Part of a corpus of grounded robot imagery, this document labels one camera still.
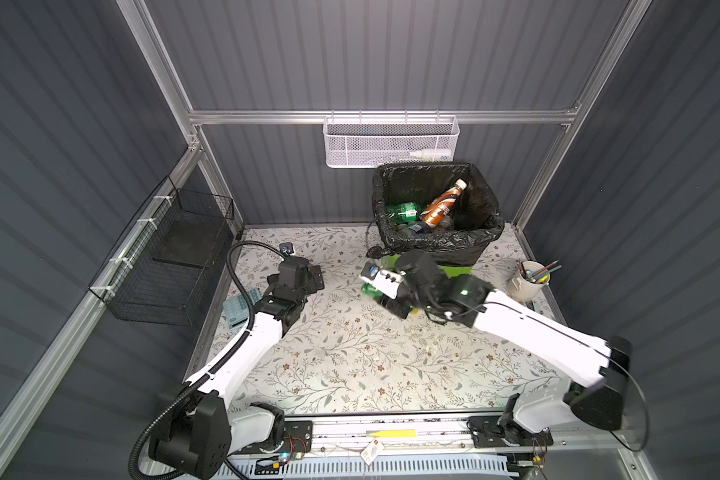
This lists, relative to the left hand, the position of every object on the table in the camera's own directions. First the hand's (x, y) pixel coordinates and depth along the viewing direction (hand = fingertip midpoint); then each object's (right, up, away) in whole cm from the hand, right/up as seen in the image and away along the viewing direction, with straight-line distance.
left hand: (299, 272), depth 84 cm
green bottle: (+20, -3, -16) cm, 26 cm away
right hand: (+23, -4, -11) cm, 26 cm away
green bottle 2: (+32, +18, +7) cm, 37 cm away
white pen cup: (+68, -4, +6) cm, 69 cm away
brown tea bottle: (+39, +17, +3) cm, 43 cm away
